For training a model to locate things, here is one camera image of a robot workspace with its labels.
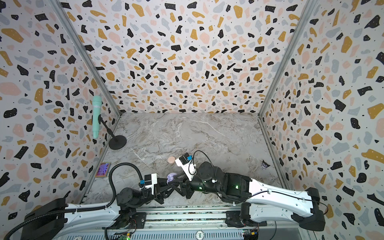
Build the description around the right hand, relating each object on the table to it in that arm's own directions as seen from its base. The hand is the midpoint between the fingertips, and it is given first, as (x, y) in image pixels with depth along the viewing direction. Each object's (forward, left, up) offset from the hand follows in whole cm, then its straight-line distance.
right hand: (170, 181), depth 56 cm
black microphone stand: (+37, +47, -30) cm, 67 cm away
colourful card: (+17, +48, -29) cm, 59 cm away
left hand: (+2, -2, -7) cm, 7 cm away
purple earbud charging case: (+4, +2, -5) cm, 6 cm away
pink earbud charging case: (+25, +8, -31) cm, 40 cm away
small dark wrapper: (+20, -49, -29) cm, 60 cm away
